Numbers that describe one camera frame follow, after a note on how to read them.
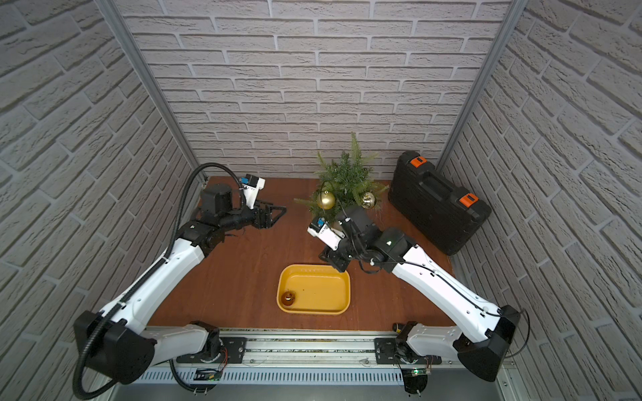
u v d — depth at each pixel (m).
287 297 0.81
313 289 0.86
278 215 0.70
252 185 0.64
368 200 0.76
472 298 0.41
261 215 0.65
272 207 0.66
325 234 0.59
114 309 0.40
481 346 0.40
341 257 0.59
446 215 0.82
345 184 0.72
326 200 0.74
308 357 0.74
